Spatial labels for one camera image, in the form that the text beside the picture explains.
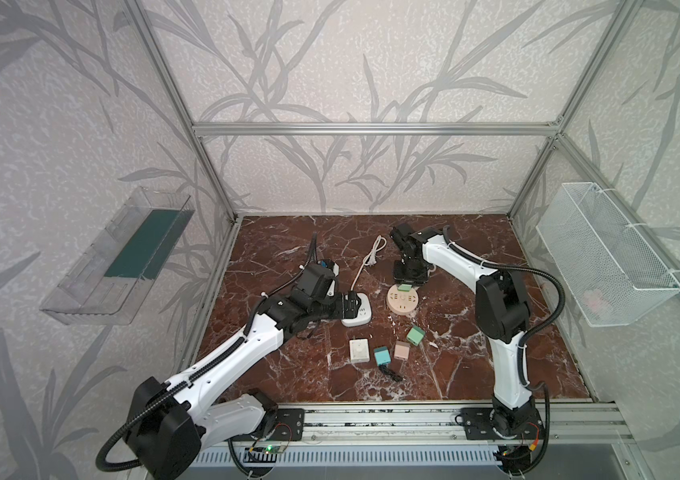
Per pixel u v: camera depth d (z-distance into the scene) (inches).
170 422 15.0
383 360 32.5
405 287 36.3
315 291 23.2
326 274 23.6
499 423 25.8
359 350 33.1
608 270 25.1
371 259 41.3
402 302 36.9
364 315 35.8
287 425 28.6
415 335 34.2
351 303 27.8
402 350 33.4
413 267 31.8
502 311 21.3
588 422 29.7
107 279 25.3
